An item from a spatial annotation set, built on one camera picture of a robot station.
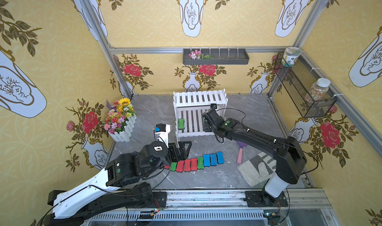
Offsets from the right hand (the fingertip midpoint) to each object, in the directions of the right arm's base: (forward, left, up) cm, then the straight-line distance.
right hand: (211, 120), depth 88 cm
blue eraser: (-19, +3, -12) cm, 22 cm away
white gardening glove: (-23, -27, -14) cm, 38 cm away
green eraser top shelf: (-24, +21, -12) cm, 34 cm away
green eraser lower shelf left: (-4, +18, 0) cm, 18 cm away
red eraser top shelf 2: (-22, +10, -12) cm, 27 cm away
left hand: (-23, +15, +15) cm, 31 cm away
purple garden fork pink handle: (-13, -18, -14) cm, 26 cm away
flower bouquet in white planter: (-4, +53, +3) cm, 53 cm away
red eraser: (-24, +17, -12) cm, 32 cm away
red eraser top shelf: (-24, +25, -13) cm, 37 cm away
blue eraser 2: (-20, -1, -13) cm, 24 cm away
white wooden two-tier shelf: (+9, +14, 0) cm, 17 cm away
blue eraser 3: (-16, -6, -16) cm, 23 cm away
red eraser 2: (-23, +14, -12) cm, 29 cm away
